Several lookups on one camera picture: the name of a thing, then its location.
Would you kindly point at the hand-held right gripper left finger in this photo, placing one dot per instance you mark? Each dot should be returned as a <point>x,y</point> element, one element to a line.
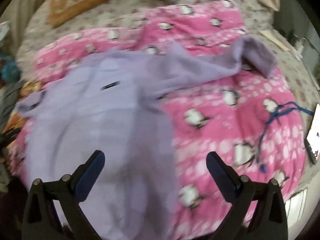
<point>92,173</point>

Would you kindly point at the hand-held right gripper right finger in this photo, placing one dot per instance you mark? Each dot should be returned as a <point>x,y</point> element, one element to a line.
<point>220,173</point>

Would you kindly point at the lavender fleece garment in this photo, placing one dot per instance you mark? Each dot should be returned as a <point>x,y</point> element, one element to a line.
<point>100,110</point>

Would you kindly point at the pink penguin print blanket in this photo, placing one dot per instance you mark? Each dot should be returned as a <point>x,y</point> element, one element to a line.
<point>212,100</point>

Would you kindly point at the orange yellow printed cloth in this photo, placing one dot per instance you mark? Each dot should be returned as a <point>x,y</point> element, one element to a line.
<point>15,120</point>

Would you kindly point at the smartphone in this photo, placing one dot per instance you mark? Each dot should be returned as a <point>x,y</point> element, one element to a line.
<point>313,132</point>

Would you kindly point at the grey striped garment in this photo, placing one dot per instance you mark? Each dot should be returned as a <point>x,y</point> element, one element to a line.
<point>8,100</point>

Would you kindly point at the blue plastic bag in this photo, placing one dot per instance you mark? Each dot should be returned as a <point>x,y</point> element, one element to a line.
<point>10,70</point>

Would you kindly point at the light wooden strip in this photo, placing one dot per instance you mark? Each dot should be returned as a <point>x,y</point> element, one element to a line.
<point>275,41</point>

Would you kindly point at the floral bed sheet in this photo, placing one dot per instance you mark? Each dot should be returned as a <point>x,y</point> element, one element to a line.
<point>120,17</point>

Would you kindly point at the orange checkered cushion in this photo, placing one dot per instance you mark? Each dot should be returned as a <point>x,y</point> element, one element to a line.
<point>75,2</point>

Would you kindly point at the beige curtain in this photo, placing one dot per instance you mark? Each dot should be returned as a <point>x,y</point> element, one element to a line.
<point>25,2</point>

